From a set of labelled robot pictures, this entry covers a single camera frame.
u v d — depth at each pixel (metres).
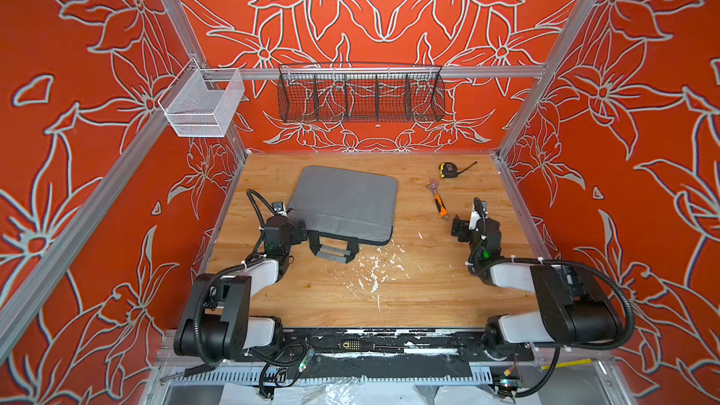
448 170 1.10
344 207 0.98
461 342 0.73
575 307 0.43
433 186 1.07
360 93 0.98
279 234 0.68
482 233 0.68
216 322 0.41
